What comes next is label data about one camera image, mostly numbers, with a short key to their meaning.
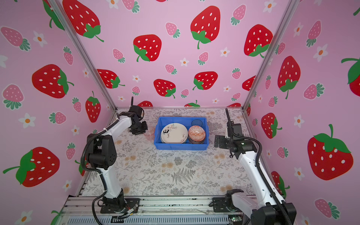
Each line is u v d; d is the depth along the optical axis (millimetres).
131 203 749
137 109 798
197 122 1018
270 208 386
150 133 1003
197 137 927
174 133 1016
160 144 921
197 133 938
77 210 732
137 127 818
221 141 712
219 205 731
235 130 581
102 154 522
